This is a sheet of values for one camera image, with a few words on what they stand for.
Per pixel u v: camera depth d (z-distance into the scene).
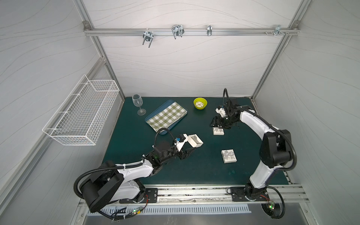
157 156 0.62
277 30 0.77
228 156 0.84
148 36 0.79
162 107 1.14
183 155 0.70
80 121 0.68
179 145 0.68
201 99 1.15
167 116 1.08
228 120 0.77
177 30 0.77
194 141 0.75
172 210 0.70
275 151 0.48
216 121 0.81
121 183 0.44
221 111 0.86
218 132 0.98
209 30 0.78
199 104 1.12
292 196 0.75
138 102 1.04
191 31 0.80
